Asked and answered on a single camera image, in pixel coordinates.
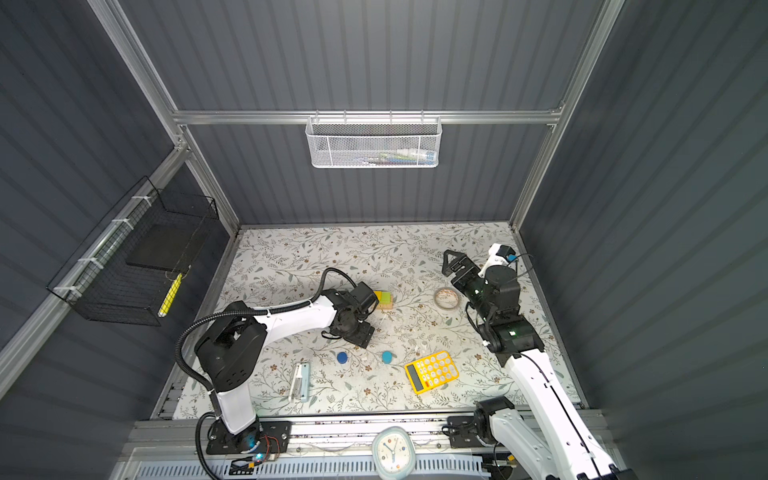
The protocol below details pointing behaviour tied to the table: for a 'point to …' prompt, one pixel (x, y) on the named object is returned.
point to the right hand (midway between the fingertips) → (457, 262)
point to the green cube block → (386, 298)
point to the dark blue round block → (342, 357)
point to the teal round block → (386, 357)
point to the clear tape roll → (446, 298)
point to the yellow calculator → (432, 371)
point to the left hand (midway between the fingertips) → (360, 337)
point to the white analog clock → (393, 452)
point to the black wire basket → (126, 269)
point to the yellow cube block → (378, 294)
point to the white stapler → (300, 383)
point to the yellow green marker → (164, 309)
